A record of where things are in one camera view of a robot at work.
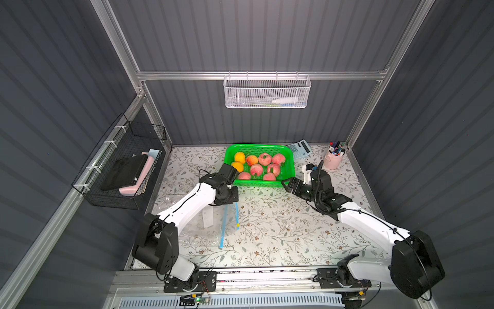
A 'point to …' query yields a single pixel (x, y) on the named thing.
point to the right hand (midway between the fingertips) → (287, 185)
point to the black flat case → (125, 172)
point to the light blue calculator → (300, 149)
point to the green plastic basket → (287, 168)
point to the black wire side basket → (127, 138)
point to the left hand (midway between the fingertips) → (236, 200)
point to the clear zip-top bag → (215, 223)
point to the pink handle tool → (132, 190)
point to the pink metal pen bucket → (332, 161)
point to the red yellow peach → (251, 159)
